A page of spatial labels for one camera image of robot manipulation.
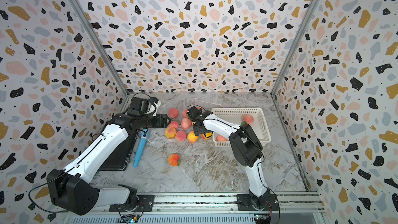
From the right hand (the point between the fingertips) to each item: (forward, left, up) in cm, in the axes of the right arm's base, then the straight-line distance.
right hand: (202, 129), depth 95 cm
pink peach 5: (-5, +13, +1) cm, 13 cm away
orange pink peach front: (-5, +6, 0) cm, 8 cm away
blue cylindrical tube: (-13, +35, -2) cm, 38 cm away
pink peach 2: (+13, +13, 0) cm, 18 cm away
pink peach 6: (-5, -11, 0) cm, 12 cm away
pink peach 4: (+4, +11, +1) cm, 11 cm away
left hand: (-5, +18, +17) cm, 25 cm away
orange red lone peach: (-19, +15, 0) cm, 24 cm away
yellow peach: (-10, -3, +9) cm, 14 cm away
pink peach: (+13, +20, +1) cm, 24 cm away
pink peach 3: (+9, -29, 0) cm, 31 cm away
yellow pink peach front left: (-3, +19, +2) cm, 19 cm away
